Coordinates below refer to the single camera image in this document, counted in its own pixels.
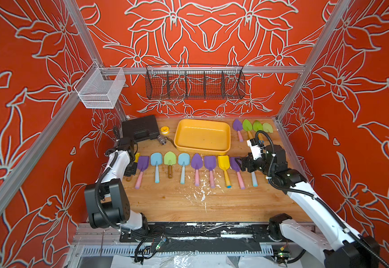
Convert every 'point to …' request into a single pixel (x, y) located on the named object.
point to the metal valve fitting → (162, 139)
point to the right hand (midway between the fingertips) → (242, 154)
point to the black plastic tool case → (141, 129)
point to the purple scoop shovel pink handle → (142, 164)
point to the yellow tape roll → (165, 130)
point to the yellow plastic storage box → (202, 136)
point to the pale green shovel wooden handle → (266, 127)
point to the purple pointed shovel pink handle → (197, 163)
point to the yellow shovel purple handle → (137, 156)
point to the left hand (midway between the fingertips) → (121, 172)
